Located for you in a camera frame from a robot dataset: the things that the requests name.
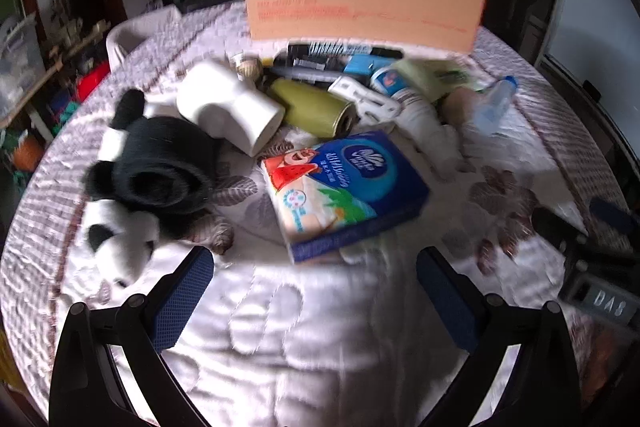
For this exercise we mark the cardboard box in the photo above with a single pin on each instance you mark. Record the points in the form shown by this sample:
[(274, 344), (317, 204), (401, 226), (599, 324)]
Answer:
[(360, 2)]

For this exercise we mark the olive green cylinder roll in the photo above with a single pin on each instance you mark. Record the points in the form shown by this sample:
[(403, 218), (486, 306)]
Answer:
[(310, 104)]

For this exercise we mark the blue tissue pack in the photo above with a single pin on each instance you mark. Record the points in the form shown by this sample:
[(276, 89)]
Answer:
[(345, 192)]

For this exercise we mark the white pipe tee fitting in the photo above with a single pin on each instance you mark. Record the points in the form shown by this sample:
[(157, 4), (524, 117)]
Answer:
[(225, 99)]

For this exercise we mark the green packet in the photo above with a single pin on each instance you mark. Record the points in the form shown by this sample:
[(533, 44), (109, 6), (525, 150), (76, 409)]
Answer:
[(430, 77)]

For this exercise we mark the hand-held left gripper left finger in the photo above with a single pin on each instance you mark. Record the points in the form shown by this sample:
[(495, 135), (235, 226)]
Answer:
[(185, 302)]

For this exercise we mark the red plastic stool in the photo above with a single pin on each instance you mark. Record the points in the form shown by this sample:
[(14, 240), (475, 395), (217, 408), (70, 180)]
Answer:
[(92, 79)]

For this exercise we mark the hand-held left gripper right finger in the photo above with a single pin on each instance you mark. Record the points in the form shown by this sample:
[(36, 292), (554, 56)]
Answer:
[(447, 302)]

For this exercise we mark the black rod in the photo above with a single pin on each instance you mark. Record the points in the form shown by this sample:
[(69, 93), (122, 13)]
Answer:
[(305, 72)]

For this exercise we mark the panda plush toy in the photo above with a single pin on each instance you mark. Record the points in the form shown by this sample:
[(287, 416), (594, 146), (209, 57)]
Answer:
[(125, 237)]

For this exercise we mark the white tube blue label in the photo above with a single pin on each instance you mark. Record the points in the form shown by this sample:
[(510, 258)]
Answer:
[(420, 117)]

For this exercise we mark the blue remote control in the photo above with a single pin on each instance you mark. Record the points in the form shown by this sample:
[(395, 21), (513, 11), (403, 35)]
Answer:
[(345, 50)]

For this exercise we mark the light blue small box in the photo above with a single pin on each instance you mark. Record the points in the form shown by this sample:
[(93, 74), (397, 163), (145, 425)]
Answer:
[(362, 65)]

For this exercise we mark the white chair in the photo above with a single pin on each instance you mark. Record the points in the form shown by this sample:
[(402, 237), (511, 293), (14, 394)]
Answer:
[(140, 32)]

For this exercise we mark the tan rounded object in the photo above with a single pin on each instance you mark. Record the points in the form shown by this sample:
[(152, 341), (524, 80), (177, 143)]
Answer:
[(460, 104)]

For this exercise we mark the clear plastic water bottle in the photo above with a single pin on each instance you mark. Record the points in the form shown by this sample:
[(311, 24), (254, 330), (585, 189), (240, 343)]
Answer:
[(492, 104)]

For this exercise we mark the black rolled cloth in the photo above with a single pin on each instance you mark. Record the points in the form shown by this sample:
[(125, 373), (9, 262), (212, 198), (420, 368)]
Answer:
[(155, 167)]

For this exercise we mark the dark low table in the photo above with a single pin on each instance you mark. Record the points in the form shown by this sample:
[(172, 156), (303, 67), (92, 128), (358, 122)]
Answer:
[(210, 1)]

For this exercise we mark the white plastic clip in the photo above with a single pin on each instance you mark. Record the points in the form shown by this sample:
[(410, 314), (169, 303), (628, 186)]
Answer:
[(365, 99)]

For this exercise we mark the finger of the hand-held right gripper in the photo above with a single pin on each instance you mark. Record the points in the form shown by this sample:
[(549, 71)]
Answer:
[(612, 214), (555, 223)]

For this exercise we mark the wooden shelf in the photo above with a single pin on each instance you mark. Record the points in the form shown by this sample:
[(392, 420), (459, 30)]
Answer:
[(55, 62)]

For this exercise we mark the small round metal jar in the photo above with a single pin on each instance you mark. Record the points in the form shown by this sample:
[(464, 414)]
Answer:
[(247, 64)]

